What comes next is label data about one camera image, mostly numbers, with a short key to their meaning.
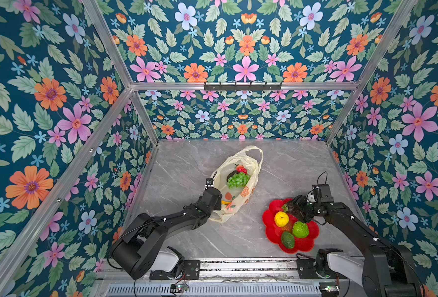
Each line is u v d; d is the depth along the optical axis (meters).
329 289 0.70
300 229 0.78
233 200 0.91
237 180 0.93
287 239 0.76
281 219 0.82
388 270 0.40
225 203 0.90
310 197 0.78
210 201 0.68
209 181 0.80
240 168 1.01
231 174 0.97
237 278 0.73
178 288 0.70
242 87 0.93
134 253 0.42
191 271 0.73
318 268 0.68
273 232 0.82
